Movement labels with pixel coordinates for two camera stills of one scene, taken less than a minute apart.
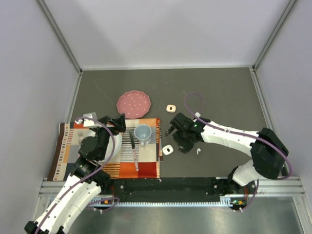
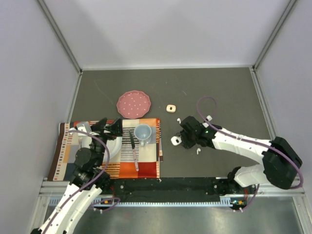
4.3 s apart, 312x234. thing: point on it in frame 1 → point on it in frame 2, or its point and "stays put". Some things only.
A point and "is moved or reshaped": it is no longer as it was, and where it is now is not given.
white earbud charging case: [167, 149] is moved or reshaped
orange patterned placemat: [141, 155] stays put
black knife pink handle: [133, 147] stays put
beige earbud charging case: [171, 108] stays put
